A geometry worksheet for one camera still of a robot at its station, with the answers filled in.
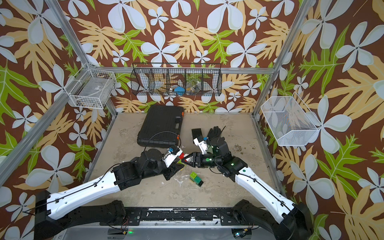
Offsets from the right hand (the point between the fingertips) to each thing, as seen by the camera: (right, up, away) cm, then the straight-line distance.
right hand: (184, 161), depth 69 cm
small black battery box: (+7, +12, +33) cm, 35 cm away
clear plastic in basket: (+4, +43, +28) cm, 51 cm away
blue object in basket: (-4, +40, +26) cm, 48 cm away
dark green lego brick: (+7, -14, +13) cm, 20 cm away
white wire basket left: (-53, +38, +17) cm, 67 cm away
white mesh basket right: (+57, +19, +11) cm, 61 cm away
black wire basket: (-7, +48, +30) cm, 57 cm away
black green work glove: (+20, +9, +36) cm, 42 cm away
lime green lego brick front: (+4, -11, +12) cm, 16 cm away
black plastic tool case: (-16, +20, +36) cm, 44 cm away
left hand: (-1, 0, 0) cm, 1 cm away
